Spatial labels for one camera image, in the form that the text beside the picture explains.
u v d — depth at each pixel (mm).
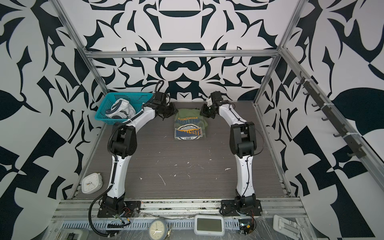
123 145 605
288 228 686
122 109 993
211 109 875
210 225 683
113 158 622
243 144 587
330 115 549
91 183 793
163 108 871
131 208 742
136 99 1151
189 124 1002
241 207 662
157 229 660
